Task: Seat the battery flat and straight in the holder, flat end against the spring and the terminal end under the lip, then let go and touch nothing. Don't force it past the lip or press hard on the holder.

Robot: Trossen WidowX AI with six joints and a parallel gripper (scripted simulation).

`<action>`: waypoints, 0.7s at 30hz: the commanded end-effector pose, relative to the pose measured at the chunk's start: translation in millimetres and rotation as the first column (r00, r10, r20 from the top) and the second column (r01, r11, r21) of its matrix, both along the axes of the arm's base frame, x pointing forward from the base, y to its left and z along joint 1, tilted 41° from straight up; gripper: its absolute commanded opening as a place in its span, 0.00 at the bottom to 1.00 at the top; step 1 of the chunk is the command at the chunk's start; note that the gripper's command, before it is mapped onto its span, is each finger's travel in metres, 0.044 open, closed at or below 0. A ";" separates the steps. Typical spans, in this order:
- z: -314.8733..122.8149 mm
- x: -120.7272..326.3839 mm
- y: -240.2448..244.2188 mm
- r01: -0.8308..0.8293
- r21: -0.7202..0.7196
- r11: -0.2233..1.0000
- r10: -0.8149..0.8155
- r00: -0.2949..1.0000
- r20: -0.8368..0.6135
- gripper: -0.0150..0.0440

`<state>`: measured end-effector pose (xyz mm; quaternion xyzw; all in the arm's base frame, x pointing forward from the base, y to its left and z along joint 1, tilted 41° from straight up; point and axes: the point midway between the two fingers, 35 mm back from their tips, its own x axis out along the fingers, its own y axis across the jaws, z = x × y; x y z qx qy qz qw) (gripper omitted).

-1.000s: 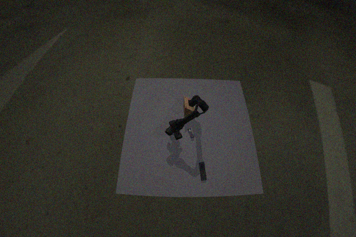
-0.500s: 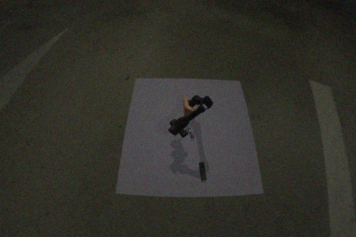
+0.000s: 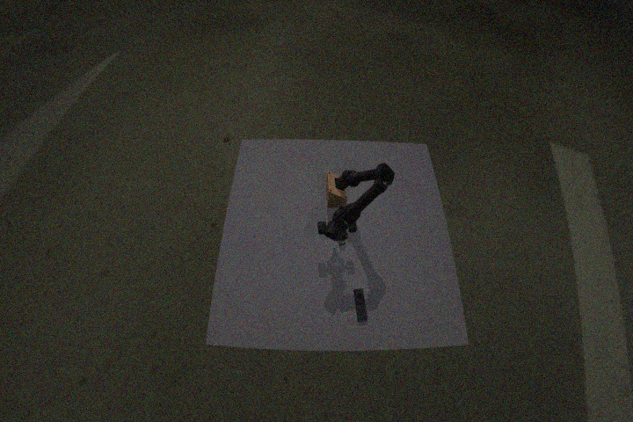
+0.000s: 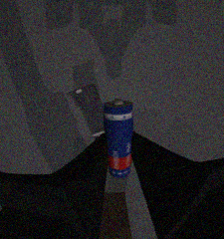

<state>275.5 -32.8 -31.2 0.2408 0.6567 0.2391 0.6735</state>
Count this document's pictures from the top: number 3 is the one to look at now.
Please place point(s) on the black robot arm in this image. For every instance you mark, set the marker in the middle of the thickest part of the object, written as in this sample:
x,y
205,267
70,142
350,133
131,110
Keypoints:
x,y
351,212

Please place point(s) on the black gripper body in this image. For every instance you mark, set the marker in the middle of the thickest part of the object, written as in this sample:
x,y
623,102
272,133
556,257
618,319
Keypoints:
x,y
322,227

